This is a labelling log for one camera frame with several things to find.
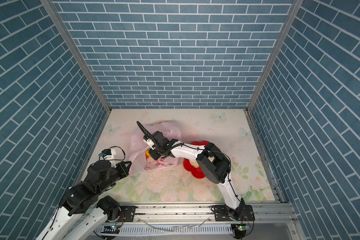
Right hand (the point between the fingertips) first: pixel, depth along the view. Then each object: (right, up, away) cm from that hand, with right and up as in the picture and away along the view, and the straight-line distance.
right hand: (150, 150), depth 90 cm
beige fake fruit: (+27, -8, -3) cm, 28 cm away
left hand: (-3, -3, -18) cm, 19 cm away
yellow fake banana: (-2, -2, 0) cm, 3 cm away
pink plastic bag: (-5, -5, -6) cm, 9 cm away
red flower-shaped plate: (+28, -12, -2) cm, 31 cm away
